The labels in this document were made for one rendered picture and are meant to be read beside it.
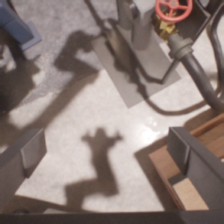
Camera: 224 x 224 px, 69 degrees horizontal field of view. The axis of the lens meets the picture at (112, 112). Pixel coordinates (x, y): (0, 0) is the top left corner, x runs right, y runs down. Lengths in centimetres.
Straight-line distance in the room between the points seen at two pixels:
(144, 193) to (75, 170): 35
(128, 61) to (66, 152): 56
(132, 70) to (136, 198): 61
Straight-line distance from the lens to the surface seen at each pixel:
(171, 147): 16
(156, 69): 87
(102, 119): 82
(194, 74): 41
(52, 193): 94
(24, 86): 101
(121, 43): 92
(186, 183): 37
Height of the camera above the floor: 81
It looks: 81 degrees down
